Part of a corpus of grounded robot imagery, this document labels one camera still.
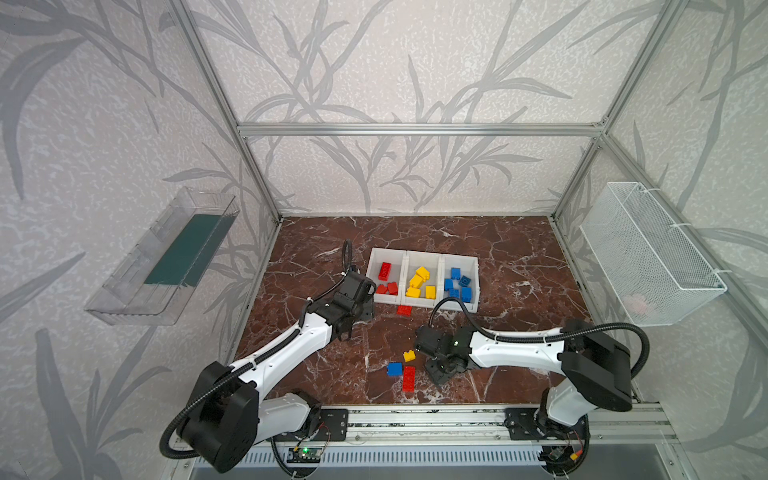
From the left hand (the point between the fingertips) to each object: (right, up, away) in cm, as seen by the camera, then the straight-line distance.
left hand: (367, 293), depth 87 cm
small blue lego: (+27, -1, +8) cm, 28 cm away
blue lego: (+29, +4, +15) cm, 33 cm away
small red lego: (+7, 0, +11) cm, 13 cm away
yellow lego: (+17, +5, +13) cm, 22 cm away
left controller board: (-12, -36, -16) cm, 41 cm away
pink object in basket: (+68, 0, -14) cm, 69 cm away
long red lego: (+4, +5, +15) cm, 17 cm away
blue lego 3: (+26, +1, +13) cm, 29 cm away
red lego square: (+3, -1, +13) cm, 13 cm away
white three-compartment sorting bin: (+11, +8, +12) cm, 19 cm away
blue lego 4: (+8, -20, -4) cm, 22 cm away
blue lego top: (+31, -2, +9) cm, 32 cm away
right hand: (+20, -19, -2) cm, 27 cm away
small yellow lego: (+12, -17, -2) cm, 22 cm away
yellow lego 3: (+19, -1, +9) cm, 22 cm away
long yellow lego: (+14, -1, +10) cm, 17 cm away
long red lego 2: (+12, -22, -7) cm, 26 cm away
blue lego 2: (+31, +2, +12) cm, 33 cm away
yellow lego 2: (+15, +2, +12) cm, 19 cm away
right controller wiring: (+50, -38, -14) cm, 65 cm away
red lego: (+11, -7, +7) cm, 15 cm away
